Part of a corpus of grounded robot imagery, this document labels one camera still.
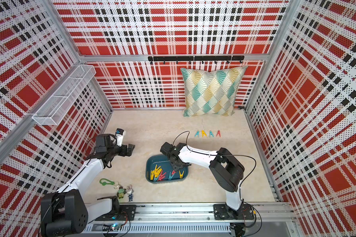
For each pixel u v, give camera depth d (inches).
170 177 33.2
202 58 34.8
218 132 41.9
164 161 36.0
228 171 18.4
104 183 32.5
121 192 30.9
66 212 15.6
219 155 19.9
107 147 26.4
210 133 41.3
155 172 33.8
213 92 36.8
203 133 41.2
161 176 33.1
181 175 33.7
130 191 30.9
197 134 42.3
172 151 25.4
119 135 30.2
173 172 33.9
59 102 28.5
